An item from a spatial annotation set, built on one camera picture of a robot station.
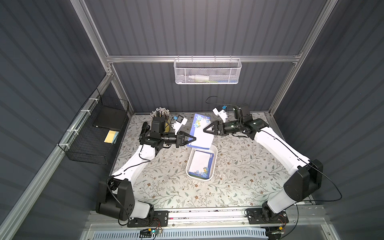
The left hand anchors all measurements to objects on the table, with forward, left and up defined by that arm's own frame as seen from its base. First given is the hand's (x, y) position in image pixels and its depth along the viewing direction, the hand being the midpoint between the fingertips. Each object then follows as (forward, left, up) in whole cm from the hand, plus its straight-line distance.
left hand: (195, 141), depth 72 cm
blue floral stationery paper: (+1, -4, 0) cm, 4 cm away
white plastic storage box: (+9, -11, -22) cm, 26 cm away
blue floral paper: (0, -3, -25) cm, 26 cm away
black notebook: (+18, +49, -2) cm, 52 cm away
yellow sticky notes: (+4, +43, -2) cm, 43 cm away
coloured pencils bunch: (+28, +23, -8) cm, 38 cm away
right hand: (+3, -6, +2) cm, 7 cm away
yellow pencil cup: (+4, +13, +6) cm, 15 cm away
